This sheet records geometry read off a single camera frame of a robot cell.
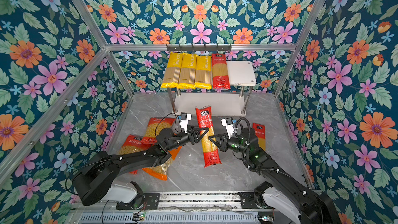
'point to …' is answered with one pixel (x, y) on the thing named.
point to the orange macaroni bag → (160, 171)
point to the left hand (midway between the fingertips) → (209, 127)
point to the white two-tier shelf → (240, 73)
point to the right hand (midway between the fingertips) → (209, 138)
